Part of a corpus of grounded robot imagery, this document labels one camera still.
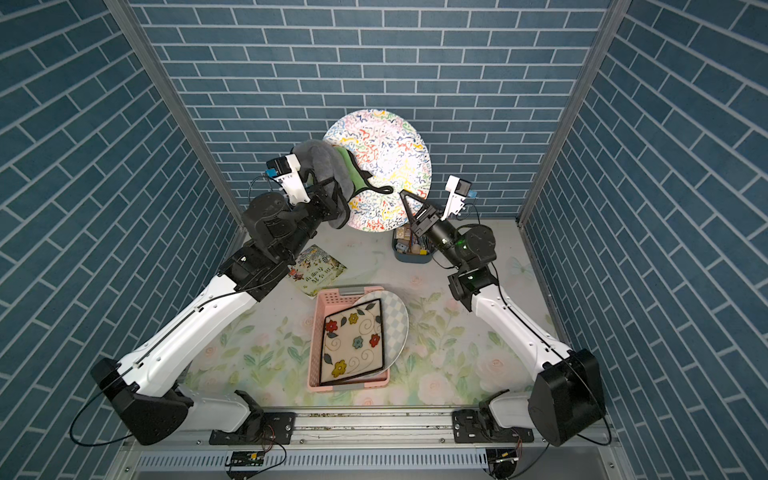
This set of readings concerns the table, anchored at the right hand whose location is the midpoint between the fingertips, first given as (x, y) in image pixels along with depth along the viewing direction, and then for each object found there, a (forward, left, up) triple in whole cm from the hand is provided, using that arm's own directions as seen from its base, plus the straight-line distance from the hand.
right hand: (405, 197), depth 61 cm
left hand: (+2, +12, +2) cm, 12 cm away
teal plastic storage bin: (+23, 0, -43) cm, 49 cm away
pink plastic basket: (-2, +24, -43) cm, 49 cm away
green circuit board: (-43, +35, -49) cm, 74 cm away
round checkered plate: (-10, +2, -37) cm, 39 cm away
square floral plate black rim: (-14, +14, -43) cm, 47 cm away
